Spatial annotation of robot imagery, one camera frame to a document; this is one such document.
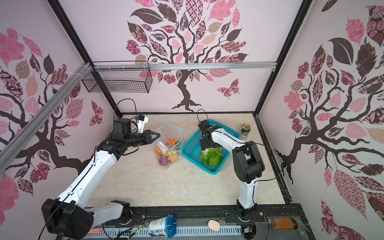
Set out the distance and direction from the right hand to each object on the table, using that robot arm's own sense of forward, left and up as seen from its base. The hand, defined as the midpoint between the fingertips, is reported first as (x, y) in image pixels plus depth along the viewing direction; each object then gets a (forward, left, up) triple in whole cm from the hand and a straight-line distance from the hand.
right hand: (212, 143), depth 94 cm
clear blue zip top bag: (-9, +25, +10) cm, 29 cm away
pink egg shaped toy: (-44, +2, -5) cm, 44 cm away
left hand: (-8, +29, +19) cm, 35 cm away
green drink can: (+8, -23, +3) cm, 24 cm away
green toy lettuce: (-11, +1, +3) cm, 11 cm away
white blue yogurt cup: (-45, +24, +3) cm, 51 cm away
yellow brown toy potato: (-12, +24, +1) cm, 27 cm away
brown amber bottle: (-44, -32, -4) cm, 54 cm away
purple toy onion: (-12, +30, -1) cm, 32 cm away
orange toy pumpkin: (-7, +33, +3) cm, 34 cm away
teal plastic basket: (-2, +13, -5) cm, 14 cm away
